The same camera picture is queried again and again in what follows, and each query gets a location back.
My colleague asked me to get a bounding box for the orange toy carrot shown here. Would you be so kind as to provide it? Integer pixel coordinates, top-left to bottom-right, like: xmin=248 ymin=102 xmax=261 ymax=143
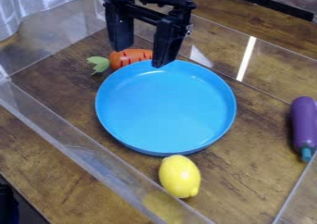
xmin=87 ymin=48 xmax=153 ymax=74

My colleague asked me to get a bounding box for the clear acrylic enclosure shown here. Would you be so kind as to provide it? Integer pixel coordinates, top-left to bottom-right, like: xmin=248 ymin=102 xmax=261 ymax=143
xmin=0 ymin=0 xmax=317 ymax=224

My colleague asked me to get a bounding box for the white patterned curtain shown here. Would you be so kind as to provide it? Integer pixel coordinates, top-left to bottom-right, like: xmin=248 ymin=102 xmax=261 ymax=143
xmin=0 ymin=0 xmax=109 ymax=43

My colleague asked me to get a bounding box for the yellow toy lemon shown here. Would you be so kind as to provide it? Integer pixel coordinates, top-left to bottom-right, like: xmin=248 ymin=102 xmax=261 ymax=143
xmin=158 ymin=155 xmax=201 ymax=198

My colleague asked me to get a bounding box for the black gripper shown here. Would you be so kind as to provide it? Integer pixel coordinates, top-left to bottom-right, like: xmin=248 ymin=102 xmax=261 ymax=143
xmin=105 ymin=0 xmax=197 ymax=68

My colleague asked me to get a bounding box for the blue round tray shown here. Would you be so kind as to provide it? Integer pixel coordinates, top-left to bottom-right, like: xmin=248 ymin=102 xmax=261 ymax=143
xmin=95 ymin=60 xmax=238 ymax=156

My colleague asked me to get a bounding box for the purple toy eggplant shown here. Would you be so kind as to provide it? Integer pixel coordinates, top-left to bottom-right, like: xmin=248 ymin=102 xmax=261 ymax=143
xmin=292 ymin=96 xmax=317 ymax=162

